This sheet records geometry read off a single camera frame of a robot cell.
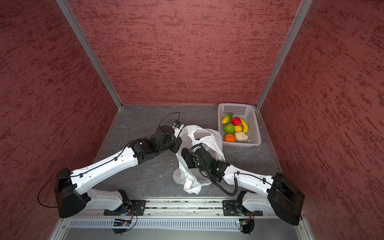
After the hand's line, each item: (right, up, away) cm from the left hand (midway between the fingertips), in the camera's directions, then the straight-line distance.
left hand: (179, 140), depth 77 cm
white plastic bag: (+7, -15, -15) cm, 22 cm away
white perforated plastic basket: (+49, +15, +33) cm, 61 cm away
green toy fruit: (+32, +5, +23) cm, 40 cm away
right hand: (+2, -12, +2) cm, 12 cm away
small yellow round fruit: (+38, +5, +25) cm, 46 cm away
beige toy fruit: (+39, 0, +20) cm, 44 cm away
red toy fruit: (+38, +10, +27) cm, 47 cm away
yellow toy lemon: (+31, +12, +31) cm, 45 cm away
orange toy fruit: (+31, -1, +19) cm, 36 cm away
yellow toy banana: (+45, +7, +29) cm, 54 cm away
